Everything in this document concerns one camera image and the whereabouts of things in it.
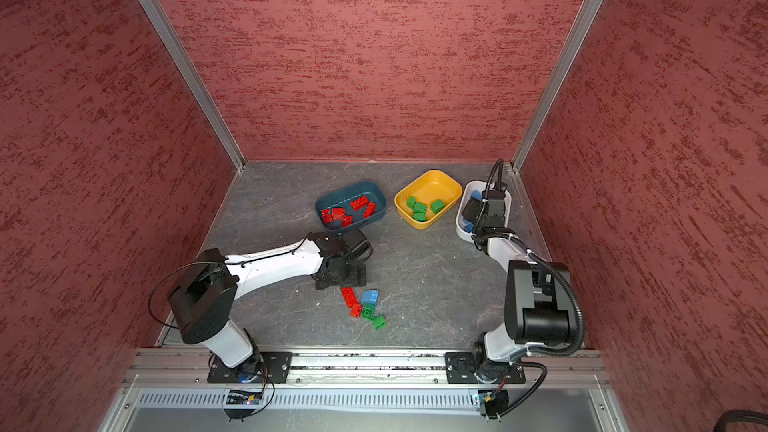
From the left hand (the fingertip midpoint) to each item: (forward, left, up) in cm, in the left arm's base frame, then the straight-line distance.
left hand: (347, 287), depth 85 cm
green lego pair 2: (+30, -29, 0) cm, 42 cm away
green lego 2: (+26, -23, -1) cm, 34 cm away
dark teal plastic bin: (+37, -6, -1) cm, 37 cm away
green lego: (+33, -20, -1) cm, 39 cm away
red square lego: (+25, +3, -3) cm, 25 cm away
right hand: (+24, -39, +7) cm, 47 cm away
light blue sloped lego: (-2, -7, 0) cm, 7 cm away
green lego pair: (+30, -23, -1) cm, 37 cm away
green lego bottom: (-9, -10, -2) cm, 13 cm away
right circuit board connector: (-27, -39, -4) cm, 47 cm away
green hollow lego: (-7, -7, -1) cm, 9 cm away
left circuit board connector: (-26, +24, -6) cm, 36 cm away
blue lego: (+23, -39, -2) cm, 46 cm away
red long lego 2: (+27, +6, -2) cm, 28 cm away
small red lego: (+29, -5, -1) cm, 29 cm away
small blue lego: (+37, -44, -1) cm, 58 cm away
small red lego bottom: (-6, -3, -2) cm, 7 cm away
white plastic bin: (+34, -39, +3) cm, 52 cm away
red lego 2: (+27, +11, -2) cm, 29 cm away
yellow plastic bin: (+35, -25, -3) cm, 43 cm away
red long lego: (-2, -1, -2) cm, 3 cm away
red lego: (+32, -1, -2) cm, 32 cm away
